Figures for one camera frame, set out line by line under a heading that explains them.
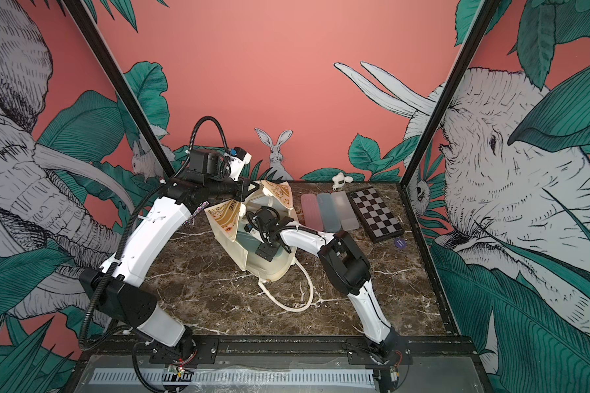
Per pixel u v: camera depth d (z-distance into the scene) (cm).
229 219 84
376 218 104
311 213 108
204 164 56
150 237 47
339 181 116
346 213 108
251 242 88
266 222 76
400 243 100
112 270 42
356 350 74
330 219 106
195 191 54
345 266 54
